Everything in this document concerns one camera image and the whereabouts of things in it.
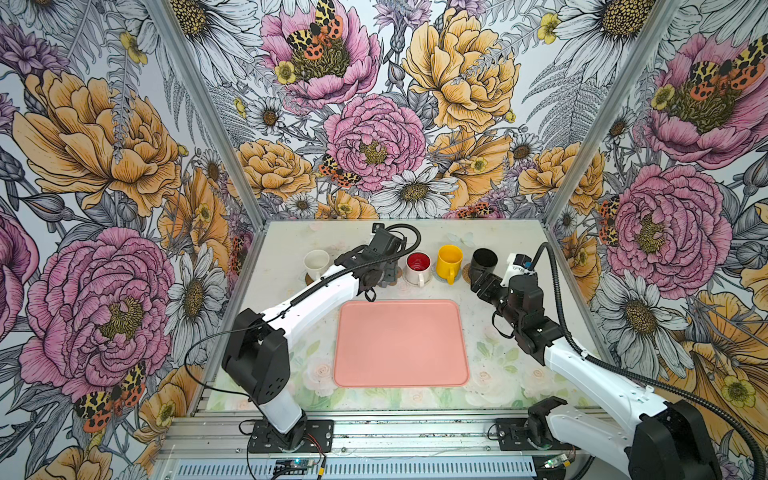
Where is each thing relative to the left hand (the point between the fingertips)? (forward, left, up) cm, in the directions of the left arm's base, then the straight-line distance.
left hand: (377, 271), depth 86 cm
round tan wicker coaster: (+10, -30, -15) cm, 35 cm away
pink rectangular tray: (-13, -4, -19) cm, 23 cm away
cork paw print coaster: (+11, -7, -16) cm, 20 cm away
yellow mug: (+9, -23, -8) cm, 26 cm away
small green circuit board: (-43, +19, -17) cm, 51 cm away
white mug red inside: (+11, -13, -13) cm, 22 cm away
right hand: (-4, -27, +1) cm, 28 cm away
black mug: (+10, -34, -8) cm, 37 cm away
